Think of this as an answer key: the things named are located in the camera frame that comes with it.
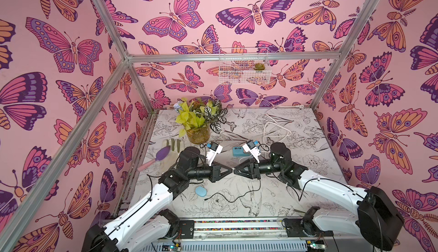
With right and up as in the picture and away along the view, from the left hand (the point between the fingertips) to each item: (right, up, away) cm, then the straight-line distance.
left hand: (232, 170), depth 69 cm
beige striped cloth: (-31, +6, +32) cm, 45 cm away
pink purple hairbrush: (-39, +1, +28) cm, 48 cm away
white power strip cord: (+31, +19, +40) cm, 54 cm away
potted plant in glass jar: (-16, +22, +22) cm, 36 cm away
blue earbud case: (-15, -14, +15) cm, 25 cm away
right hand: (+2, 0, 0) cm, 2 cm away
